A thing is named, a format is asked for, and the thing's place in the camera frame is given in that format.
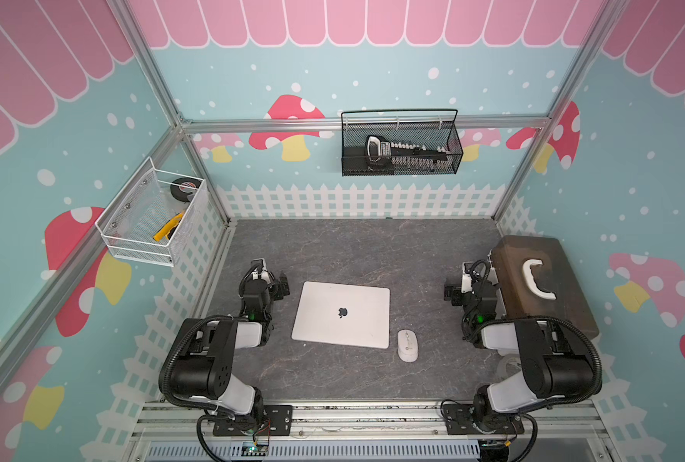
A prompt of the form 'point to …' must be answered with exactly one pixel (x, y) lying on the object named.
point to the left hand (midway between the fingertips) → (270, 277)
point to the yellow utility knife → (168, 228)
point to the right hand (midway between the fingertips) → (463, 277)
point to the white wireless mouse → (407, 344)
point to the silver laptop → (342, 314)
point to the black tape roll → (184, 193)
